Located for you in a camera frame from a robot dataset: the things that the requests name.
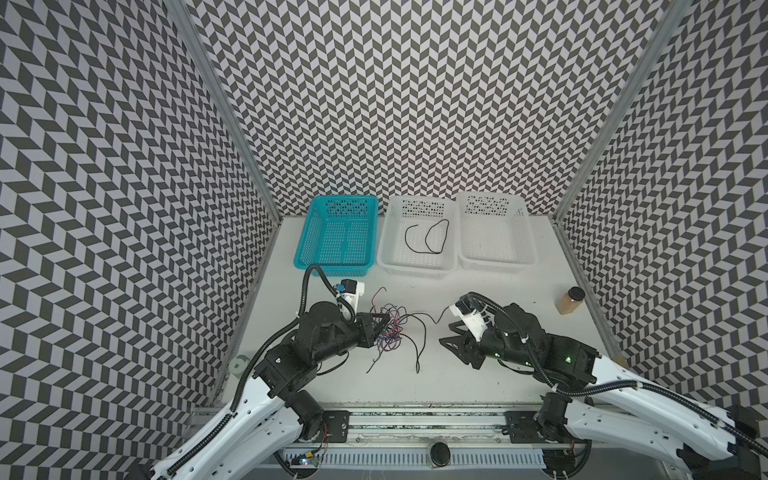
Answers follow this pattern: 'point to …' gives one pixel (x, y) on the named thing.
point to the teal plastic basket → (339, 235)
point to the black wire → (426, 236)
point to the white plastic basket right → (495, 232)
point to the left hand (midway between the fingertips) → (392, 320)
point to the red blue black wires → (398, 324)
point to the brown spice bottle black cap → (569, 301)
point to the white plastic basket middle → (420, 237)
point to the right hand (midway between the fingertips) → (446, 332)
